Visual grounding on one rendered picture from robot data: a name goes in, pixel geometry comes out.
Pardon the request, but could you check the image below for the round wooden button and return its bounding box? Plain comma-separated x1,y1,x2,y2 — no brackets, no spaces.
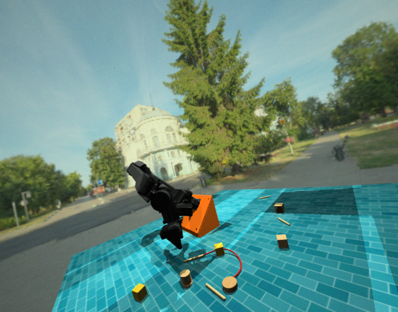
222,276,238,293

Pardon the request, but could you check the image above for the tan wooden cylinder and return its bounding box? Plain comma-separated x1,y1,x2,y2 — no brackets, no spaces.
180,269,193,288

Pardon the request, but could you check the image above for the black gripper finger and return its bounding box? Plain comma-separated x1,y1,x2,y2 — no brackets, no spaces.
166,233,182,250
178,216,183,239

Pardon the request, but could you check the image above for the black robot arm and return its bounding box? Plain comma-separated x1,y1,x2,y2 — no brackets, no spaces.
126,161,201,219

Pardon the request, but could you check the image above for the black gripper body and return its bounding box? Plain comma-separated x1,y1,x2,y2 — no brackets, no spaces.
159,200,181,240

